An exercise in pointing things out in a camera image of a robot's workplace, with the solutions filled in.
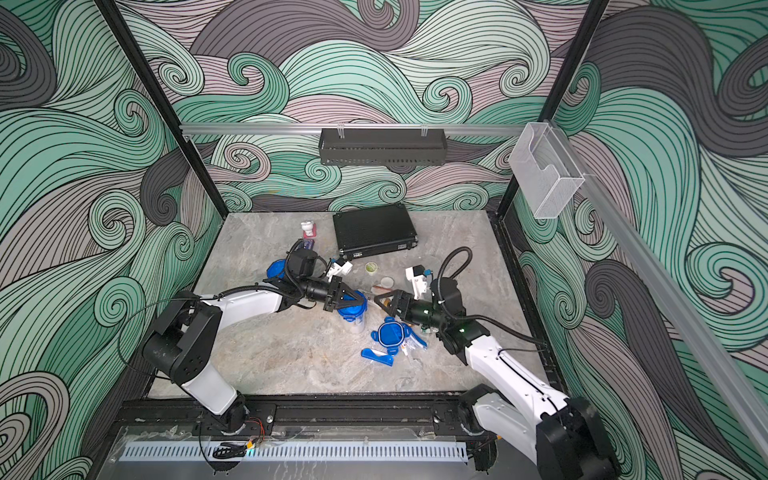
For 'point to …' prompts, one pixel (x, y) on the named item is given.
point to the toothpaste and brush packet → (413, 341)
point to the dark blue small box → (308, 244)
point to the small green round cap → (371, 267)
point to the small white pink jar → (387, 282)
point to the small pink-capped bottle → (309, 229)
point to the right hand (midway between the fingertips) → (378, 306)
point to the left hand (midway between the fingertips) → (362, 301)
